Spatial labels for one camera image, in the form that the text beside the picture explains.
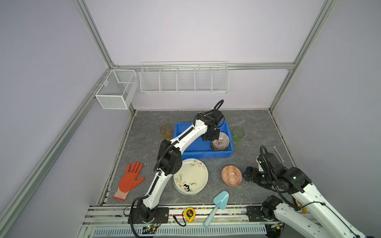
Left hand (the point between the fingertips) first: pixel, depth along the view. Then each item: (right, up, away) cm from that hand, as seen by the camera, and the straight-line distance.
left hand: (215, 140), depth 89 cm
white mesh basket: (-65, +34, +12) cm, 74 cm away
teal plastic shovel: (+2, -30, -11) cm, 32 cm away
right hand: (+15, -17, -16) cm, 28 cm away
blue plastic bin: (-8, -6, +5) cm, 11 cm away
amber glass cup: (-32, +5, +14) cm, 36 cm away
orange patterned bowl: (+9, -20, -3) cm, 23 cm away
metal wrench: (+43, -14, +4) cm, 46 cm away
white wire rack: (-17, +41, +10) cm, 46 cm away
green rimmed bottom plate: (-19, -27, -10) cm, 34 cm away
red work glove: (-51, -23, -4) cm, 56 cm away
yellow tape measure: (-14, -35, -16) cm, 41 cm away
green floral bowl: (+5, -6, +2) cm, 8 cm away
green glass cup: (+16, +4, +8) cm, 18 cm away
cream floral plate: (-14, -21, -5) cm, 26 cm away
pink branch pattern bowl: (+4, -2, +4) cm, 6 cm away
